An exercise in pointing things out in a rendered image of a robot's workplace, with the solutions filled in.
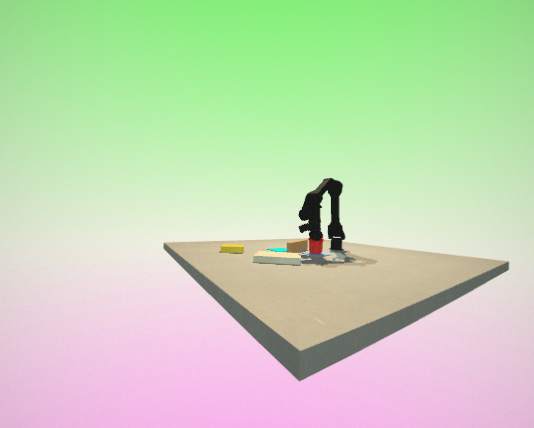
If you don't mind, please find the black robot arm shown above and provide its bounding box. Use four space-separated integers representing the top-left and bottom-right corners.
298 178 346 251

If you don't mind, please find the red cup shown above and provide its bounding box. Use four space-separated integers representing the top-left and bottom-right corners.
308 238 324 254

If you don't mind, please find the yellow block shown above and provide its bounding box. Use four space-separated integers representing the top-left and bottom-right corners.
221 245 244 253

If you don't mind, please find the cream flat block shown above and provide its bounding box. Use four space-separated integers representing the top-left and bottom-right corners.
253 251 301 265

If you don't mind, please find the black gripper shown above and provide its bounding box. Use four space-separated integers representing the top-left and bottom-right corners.
308 218 323 241

